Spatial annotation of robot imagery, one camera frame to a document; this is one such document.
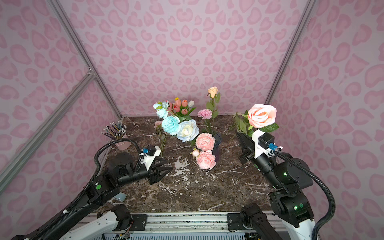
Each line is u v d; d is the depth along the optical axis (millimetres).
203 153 554
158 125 1095
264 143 362
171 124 558
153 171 559
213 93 719
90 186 470
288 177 348
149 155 535
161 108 534
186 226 724
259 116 316
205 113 727
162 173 588
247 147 440
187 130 551
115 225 609
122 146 980
